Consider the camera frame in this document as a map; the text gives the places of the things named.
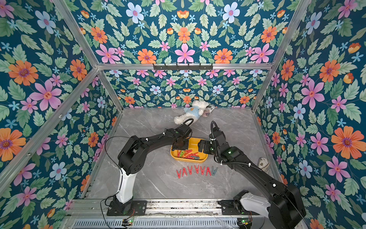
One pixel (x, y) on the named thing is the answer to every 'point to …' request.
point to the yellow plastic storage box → (193, 144)
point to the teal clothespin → (213, 172)
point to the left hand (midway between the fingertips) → (187, 146)
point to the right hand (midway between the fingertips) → (204, 144)
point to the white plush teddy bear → (193, 112)
